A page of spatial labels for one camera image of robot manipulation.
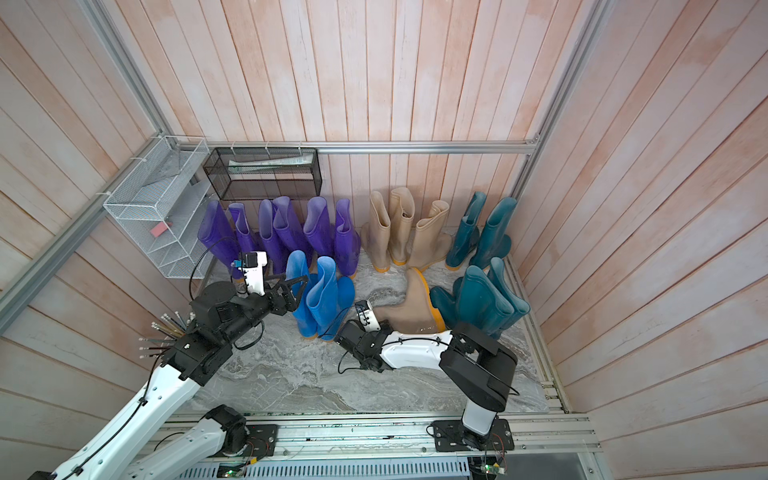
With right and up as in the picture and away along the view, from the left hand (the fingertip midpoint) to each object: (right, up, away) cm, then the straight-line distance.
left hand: (298, 281), depth 70 cm
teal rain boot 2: (+53, -6, 0) cm, 54 cm away
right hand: (+20, -15, +20) cm, 32 cm away
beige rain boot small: (+31, -12, +21) cm, 39 cm away
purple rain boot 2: (-23, +17, +20) cm, 35 cm away
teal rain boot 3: (+44, -5, +5) cm, 45 cm away
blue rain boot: (-4, +3, +12) cm, 13 cm away
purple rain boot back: (+10, +9, +20) cm, 24 cm away
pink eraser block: (-43, +14, +13) cm, 47 cm away
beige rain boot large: (+18, +13, +20) cm, 30 cm away
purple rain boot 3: (-7, +15, +16) cm, 23 cm away
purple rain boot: (-29, +12, +18) cm, 36 cm away
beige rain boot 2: (+37, +11, +29) cm, 49 cm away
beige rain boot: (+27, +20, +20) cm, 39 cm away
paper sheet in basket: (-21, +34, +20) cm, 45 cm away
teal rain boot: (+56, +10, +24) cm, 62 cm away
